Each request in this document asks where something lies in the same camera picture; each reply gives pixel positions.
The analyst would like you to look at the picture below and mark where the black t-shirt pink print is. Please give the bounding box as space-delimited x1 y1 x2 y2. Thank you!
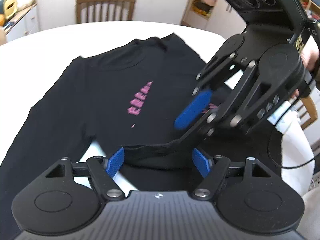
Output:
0 32 283 239

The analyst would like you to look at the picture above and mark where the person's right hand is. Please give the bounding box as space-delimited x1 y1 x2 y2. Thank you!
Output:
296 35 319 90

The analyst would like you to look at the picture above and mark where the near wooden chair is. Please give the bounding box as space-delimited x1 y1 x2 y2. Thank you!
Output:
296 96 318 130

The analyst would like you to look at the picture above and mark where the wooden chair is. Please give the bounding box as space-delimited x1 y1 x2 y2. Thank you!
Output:
296 96 318 130
75 0 136 24

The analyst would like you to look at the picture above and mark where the white sweatshirt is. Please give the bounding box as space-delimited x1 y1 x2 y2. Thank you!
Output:
268 101 315 196

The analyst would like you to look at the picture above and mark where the white blue patterned tablecloth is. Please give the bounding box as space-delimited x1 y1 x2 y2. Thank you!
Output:
0 19 241 196

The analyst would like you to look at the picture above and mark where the far wooden chair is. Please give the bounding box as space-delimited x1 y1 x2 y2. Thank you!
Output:
75 0 136 24

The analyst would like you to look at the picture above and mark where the white side cabinet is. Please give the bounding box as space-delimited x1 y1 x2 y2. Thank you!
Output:
3 1 41 42

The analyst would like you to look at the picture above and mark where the orange fruit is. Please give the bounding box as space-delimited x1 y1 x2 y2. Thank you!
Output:
0 14 5 27

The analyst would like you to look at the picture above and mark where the yellow container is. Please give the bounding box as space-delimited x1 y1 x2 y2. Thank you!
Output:
1 0 17 21

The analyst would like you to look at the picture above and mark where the black camera box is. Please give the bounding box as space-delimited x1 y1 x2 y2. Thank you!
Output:
226 0 308 40

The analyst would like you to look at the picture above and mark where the black cable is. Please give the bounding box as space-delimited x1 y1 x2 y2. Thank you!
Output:
267 97 316 170

